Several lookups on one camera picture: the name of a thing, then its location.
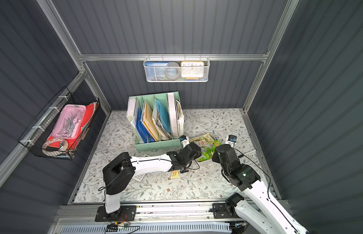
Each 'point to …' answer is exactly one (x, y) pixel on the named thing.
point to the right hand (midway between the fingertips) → (222, 149)
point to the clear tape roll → (46, 144)
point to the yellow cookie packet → (174, 174)
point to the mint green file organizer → (156, 121)
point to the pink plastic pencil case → (70, 122)
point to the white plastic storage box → (208, 143)
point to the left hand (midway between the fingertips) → (201, 148)
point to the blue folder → (144, 135)
